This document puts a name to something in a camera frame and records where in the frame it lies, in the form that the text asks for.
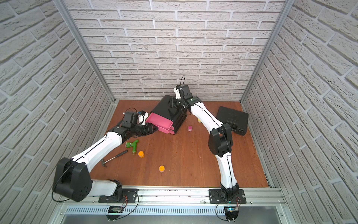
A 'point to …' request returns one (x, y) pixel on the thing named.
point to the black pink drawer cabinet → (167, 119)
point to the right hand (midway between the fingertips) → (173, 102)
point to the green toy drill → (134, 144)
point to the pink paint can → (189, 128)
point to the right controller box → (231, 213)
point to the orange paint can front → (161, 168)
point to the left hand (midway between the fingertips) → (158, 126)
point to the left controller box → (114, 213)
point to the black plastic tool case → (237, 120)
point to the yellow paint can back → (199, 120)
